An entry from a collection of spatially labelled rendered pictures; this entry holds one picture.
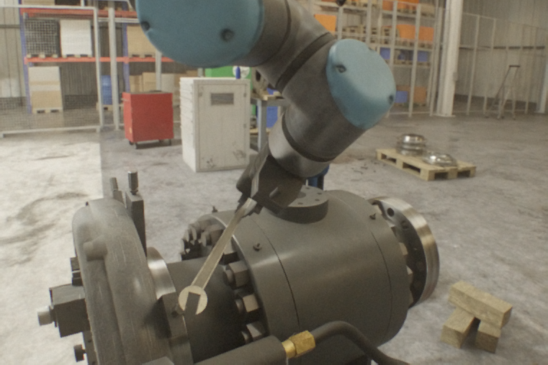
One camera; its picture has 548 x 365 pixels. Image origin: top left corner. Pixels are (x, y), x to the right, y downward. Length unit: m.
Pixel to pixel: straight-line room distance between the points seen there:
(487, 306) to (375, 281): 1.14
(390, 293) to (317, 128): 0.84
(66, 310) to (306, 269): 0.58
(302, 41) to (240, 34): 0.14
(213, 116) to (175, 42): 4.45
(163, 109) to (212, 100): 1.75
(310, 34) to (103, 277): 0.60
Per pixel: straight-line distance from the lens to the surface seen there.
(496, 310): 2.19
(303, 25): 0.42
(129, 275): 0.79
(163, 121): 6.35
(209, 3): 0.29
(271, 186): 0.48
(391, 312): 1.23
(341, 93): 0.38
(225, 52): 0.29
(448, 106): 12.83
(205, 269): 0.62
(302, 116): 0.43
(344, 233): 1.13
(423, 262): 1.42
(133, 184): 0.91
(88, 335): 1.13
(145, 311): 0.77
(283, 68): 0.41
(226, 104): 4.77
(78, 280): 1.02
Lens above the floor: 1.31
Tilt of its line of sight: 14 degrees down
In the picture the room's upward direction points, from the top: 1 degrees clockwise
